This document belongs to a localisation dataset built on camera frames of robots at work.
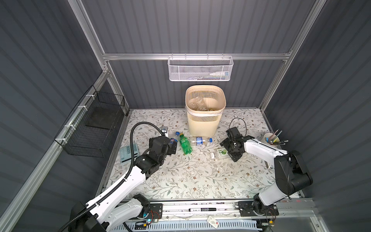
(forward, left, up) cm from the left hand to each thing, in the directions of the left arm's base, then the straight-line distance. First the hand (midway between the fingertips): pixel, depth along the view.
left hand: (165, 139), depth 78 cm
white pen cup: (+4, -66, -11) cm, 67 cm away
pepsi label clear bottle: (+10, -2, -16) cm, 19 cm away
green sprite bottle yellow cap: (+7, -11, -17) cm, 22 cm away
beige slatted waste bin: (+12, -25, -2) cm, 28 cm away
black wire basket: (+2, +39, +8) cm, 39 cm away
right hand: (+1, -37, -17) cm, 41 cm away
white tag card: (-37, -22, -19) cm, 47 cm away
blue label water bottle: (+8, -20, -15) cm, 27 cm away
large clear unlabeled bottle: (+29, -21, -1) cm, 36 cm away
